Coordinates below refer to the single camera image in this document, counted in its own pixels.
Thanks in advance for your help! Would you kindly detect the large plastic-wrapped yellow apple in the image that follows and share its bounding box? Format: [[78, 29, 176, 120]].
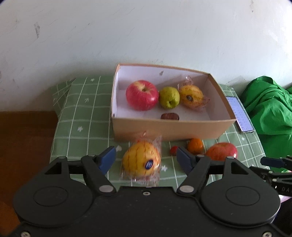
[[120, 131, 163, 186]]

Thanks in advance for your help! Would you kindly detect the green pear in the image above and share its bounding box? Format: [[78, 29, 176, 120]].
[[159, 87, 180, 109]]

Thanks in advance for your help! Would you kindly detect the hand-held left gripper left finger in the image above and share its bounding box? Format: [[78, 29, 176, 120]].
[[44, 146, 117, 196]]

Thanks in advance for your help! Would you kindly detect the brown cardboard box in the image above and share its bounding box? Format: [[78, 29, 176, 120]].
[[111, 63, 236, 142]]

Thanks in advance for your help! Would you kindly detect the bright green cloth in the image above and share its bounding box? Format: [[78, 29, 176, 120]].
[[241, 76, 292, 170]]

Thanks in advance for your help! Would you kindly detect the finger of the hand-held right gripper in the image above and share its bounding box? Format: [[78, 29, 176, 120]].
[[261, 156, 292, 170], [249, 166, 274, 181]]

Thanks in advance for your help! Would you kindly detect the red-orange apple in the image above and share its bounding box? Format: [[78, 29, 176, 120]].
[[206, 142, 238, 161]]

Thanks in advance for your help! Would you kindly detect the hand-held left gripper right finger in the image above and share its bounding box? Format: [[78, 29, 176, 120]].
[[177, 146, 250, 196]]

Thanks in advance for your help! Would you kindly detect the smartphone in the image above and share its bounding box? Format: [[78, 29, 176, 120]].
[[226, 96, 254, 133]]

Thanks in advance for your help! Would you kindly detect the green checked tablecloth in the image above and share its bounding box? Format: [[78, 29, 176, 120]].
[[50, 76, 271, 189]]

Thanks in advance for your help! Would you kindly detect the small orange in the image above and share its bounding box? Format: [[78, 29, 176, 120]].
[[187, 138, 204, 154]]

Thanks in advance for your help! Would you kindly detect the small plastic-wrapped yellow apple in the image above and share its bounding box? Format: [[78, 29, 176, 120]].
[[178, 76, 210, 112]]

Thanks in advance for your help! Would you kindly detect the large red apple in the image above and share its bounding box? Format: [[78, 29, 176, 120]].
[[126, 80, 159, 111]]

